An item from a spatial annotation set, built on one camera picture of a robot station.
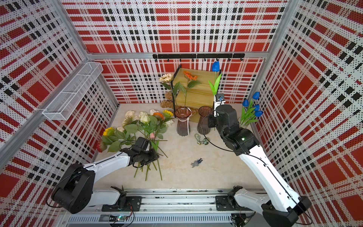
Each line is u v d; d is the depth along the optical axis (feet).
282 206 1.18
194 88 2.70
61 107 2.26
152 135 3.17
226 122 1.43
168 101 3.65
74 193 1.36
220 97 1.76
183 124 3.02
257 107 2.57
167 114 3.43
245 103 2.64
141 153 2.29
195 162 2.83
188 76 2.55
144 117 3.42
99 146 2.98
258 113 2.51
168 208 2.41
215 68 1.82
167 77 2.57
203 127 3.23
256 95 2.52
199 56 2.94
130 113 3.63
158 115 3.46
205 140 3.19
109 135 3.15
